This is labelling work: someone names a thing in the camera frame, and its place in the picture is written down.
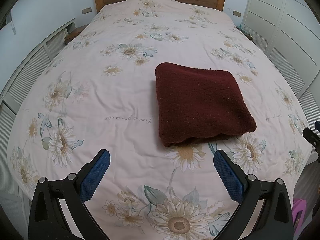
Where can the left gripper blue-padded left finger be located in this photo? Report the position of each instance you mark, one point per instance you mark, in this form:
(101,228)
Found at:
(46,218)

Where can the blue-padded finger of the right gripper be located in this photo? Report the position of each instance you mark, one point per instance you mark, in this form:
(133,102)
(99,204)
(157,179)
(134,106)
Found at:
(317,125)
(311,137)

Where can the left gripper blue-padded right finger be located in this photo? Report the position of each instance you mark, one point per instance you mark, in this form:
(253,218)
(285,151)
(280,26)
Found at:
(275,217)

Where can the dark red knit sweater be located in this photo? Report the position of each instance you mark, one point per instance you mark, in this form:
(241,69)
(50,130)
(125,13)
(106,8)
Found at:
(199,105)

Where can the pink object on floor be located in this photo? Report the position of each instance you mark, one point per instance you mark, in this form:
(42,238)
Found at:
(298,213)

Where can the white cabinet left side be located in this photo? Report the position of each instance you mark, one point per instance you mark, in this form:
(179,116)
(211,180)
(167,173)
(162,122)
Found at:
(14,203)

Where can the white wardrobe right side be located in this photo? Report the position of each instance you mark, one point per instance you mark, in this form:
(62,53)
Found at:
(288,33)

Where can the right wooden nightstand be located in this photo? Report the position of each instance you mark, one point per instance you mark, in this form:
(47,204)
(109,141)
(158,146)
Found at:
(245,33)

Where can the wooden nightstand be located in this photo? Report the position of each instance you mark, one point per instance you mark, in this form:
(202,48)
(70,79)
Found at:
(74,34)
(245,33)

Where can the pink floral bed sheet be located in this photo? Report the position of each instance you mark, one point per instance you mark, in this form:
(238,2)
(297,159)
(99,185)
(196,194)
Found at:
(100,93)

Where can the left wooden nightstand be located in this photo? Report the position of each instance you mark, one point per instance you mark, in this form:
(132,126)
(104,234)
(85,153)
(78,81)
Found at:
(74,34)

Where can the right wall switch plate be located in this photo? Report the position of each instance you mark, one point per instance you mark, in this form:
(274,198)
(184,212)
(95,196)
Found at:
(236,13)

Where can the wall switch plate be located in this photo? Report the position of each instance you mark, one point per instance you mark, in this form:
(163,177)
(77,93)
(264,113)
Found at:
(86,10)
(236,13)

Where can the left wall switch plate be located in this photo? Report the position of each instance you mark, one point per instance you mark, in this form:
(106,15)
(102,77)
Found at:
(86,10)

